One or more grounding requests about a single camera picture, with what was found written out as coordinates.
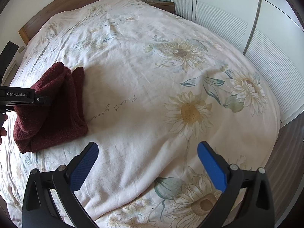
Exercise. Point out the white floral duvet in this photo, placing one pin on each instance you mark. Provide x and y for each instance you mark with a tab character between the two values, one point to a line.
155	86

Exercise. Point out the dark red knit sweater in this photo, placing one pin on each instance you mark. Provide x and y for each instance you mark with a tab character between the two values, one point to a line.
61	120

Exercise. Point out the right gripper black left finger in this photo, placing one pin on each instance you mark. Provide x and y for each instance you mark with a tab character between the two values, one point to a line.
39	209

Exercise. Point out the wall socket plate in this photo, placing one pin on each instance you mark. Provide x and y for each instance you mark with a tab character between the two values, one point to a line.
20	50

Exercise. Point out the white louvered wardrobe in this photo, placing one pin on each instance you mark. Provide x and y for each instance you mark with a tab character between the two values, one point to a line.
268	33

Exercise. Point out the person's left hand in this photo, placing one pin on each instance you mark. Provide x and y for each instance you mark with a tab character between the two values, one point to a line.
3	131

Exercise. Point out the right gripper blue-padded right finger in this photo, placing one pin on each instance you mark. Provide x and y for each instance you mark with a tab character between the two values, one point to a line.
257	207

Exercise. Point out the wooden nightstand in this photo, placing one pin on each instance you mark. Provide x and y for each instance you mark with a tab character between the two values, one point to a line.
168	6

